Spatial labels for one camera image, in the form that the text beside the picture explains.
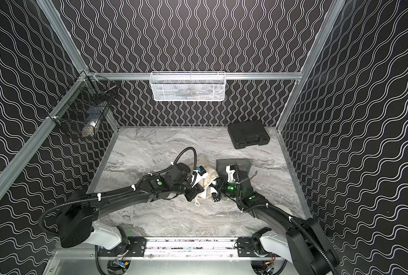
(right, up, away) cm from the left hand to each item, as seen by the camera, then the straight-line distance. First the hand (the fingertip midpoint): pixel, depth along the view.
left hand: (204, 187), depth 78 cm
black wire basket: (-65, +40, +15) cm, 78 cm away
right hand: (+3, +1, +5) cm, 6 cm away
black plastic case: (+28, +27, +32) cm, 50 cm away
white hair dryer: (+5, -4, 0) cm, 7 cm away
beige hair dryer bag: (+4, +5, +4) cm, 8 cm away
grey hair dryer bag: (+15, +8, -11) cm, 20 cm away
